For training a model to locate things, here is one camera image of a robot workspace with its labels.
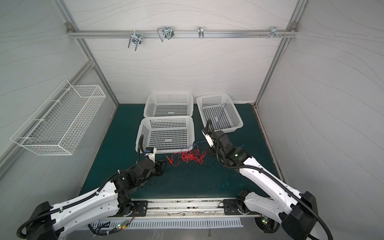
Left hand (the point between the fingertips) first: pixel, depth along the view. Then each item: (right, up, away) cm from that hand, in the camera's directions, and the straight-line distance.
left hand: (166, 160), depth 81 cm
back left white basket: (-9, +34, +38) cm, 51 cm away
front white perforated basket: (-4, +12, +20) cm, 24 cm away
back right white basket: (+27, +32, +38) cm, 56 cm away
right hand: (+25, +13, -2) cm, 29 cm away
